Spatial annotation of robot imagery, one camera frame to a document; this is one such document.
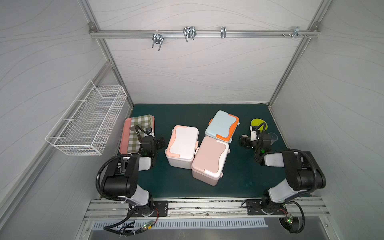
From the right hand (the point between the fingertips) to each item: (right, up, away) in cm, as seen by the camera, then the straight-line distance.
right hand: (248, 134), depth 96 cm
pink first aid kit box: (-27, -11, -20) cm, 36 cm away
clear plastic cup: (+17, -1, 0) cm, 17 cm away
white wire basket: (-86, +6, -28) cm, 91 cm away
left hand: (-61, -1, -2) cm, 61 cm away
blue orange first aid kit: (-18, +6, -7) cm, 21 cm away
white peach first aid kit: (-42, -4, -16) cm, 45 cm away
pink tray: (-83, -4, +3) cm, 83 cm away
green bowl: (+10, +8, +10) cm, 16 cm away
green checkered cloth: (-73, +8, +12) cm, 75 cm away
